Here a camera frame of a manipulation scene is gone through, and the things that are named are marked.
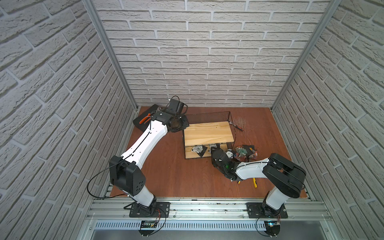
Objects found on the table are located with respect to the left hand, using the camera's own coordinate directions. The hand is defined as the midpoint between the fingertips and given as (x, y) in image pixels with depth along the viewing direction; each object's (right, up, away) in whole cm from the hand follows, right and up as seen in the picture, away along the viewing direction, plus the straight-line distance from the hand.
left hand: (188, 121), depth 82 cm
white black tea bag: (+6, -18, +12) cm, 23 cm away
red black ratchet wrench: (+34, -4, +25) cm, 43 cm away
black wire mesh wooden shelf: (+11, -6, +4) cm, 13 cm away
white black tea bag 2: (+14, -16, +12) cm, 24 cm away
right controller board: (+41, -51, -12) cm, 67 cm away
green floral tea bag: (+32, -18, +8) cm, 37 cm away
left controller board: (-20, -52, -10) cm, 57 cm away
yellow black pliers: (+37, -35, 0) cm, 51 cm away
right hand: (+13, -17, +9) cm, 23 cm away
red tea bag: (+42, -22, +10) cm, 48 cm away
